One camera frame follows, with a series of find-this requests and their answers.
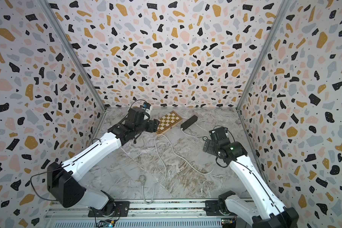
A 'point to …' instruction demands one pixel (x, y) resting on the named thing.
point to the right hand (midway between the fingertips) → (213, 147)
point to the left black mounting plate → (122, 210)
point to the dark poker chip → (204, 138)
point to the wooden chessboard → (168, 121)
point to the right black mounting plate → (212, 209)
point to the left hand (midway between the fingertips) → (156, 120)
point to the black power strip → (189, 122)
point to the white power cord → (143, 177)
